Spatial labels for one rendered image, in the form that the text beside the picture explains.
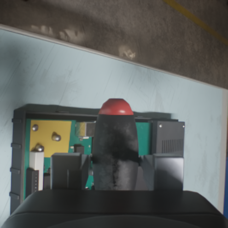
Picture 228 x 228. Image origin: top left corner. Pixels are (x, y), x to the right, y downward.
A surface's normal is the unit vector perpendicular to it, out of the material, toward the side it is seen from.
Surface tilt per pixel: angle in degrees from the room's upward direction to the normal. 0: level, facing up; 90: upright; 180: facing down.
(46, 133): 0
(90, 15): 0
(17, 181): 90
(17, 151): 90
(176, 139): 0
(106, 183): 75
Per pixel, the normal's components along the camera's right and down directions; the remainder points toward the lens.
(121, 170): 0.24, 0.09
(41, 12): 0.79, 0.03
